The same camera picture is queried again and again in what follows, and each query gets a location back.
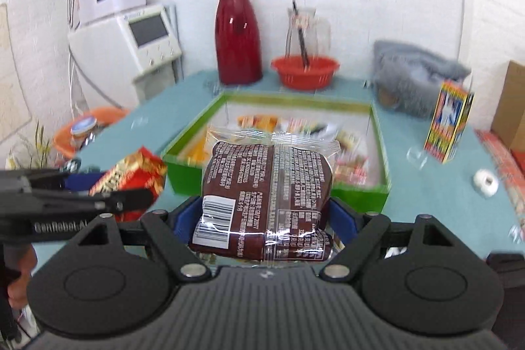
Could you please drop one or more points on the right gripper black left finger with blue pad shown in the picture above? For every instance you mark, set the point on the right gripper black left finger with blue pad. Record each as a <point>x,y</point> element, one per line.
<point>169,235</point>

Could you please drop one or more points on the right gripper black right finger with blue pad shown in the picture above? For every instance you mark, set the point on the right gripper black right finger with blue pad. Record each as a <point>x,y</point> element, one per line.
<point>362,235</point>

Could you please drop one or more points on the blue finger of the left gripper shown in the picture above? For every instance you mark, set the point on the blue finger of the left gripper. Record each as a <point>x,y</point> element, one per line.
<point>81,181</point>

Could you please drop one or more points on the clear cookie snack bag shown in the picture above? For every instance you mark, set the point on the clear cookie snack bag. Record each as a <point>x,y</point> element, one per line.
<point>351,166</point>

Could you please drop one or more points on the red gold snack bag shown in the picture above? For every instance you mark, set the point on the red gold snack bag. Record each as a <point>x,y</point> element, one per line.
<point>141,170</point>

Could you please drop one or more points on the yellow egg pie snack bag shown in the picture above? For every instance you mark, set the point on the yellow egg pie snack bag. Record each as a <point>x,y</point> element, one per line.
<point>198,151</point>

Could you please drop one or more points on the brown bread snack bag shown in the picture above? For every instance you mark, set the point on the brown bread snack bag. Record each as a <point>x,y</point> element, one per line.
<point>265,196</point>

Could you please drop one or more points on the person's left hand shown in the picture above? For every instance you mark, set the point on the person's left hand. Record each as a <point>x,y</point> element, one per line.
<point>22,259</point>

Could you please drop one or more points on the green cardboard box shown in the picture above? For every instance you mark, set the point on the green cardboard box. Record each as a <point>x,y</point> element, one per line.
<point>352,120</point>

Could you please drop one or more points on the teal patterned tablecloth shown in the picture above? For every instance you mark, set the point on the teal patterned tablecloth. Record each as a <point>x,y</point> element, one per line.
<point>443,190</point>

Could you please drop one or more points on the white machine with screen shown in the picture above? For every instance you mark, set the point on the white machine with screen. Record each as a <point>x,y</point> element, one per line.
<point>128,58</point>

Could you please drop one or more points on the small white round device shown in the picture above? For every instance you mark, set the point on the small white round device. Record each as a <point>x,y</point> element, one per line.
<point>485,182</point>

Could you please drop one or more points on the yellow juice carton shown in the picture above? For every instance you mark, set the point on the yellow juice carton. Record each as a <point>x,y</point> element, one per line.
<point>449,120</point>

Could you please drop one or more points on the grey fluffy garment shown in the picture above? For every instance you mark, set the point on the grey fluffy garment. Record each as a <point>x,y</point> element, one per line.
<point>407,78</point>

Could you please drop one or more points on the plaid red cloth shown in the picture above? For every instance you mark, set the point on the plaid red cloth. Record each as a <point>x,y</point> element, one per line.
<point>509,169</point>

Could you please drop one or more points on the red plastic basket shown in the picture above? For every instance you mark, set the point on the red plastic basket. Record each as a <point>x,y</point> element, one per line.
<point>315,76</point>

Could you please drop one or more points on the black red tablet case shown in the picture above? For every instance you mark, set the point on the black red tablet case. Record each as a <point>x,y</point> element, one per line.
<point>509,324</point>

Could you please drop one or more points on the black chopsticks pair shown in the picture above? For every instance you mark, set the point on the black chopsticks pair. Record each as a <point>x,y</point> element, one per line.
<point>304,54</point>

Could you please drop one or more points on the brown cardboard box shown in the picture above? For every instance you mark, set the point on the brown cardboard box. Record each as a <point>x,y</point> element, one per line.
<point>509,121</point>

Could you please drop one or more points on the red thermos jug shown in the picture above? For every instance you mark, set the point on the red thermos jug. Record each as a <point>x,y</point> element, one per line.
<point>237,43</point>

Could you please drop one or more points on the clear glass pitcher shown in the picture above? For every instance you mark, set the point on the clear glass pitcher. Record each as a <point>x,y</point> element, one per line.
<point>316,33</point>

